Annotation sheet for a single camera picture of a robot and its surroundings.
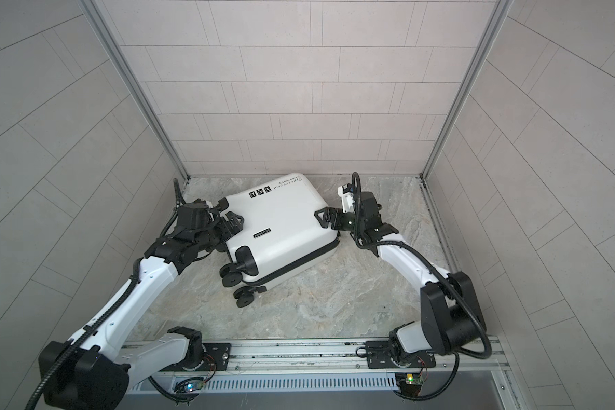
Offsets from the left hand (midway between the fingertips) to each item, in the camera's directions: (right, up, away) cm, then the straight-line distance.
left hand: (244, 222), depth 79 cm
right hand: (+24, +2, +3) cm, 25 cm away
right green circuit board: (+48, -42, -11) cm, 65 cm away
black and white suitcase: (+12, -3, -6) cm, 14 cm away
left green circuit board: (-10, -41, -14) cm, 44 cm away
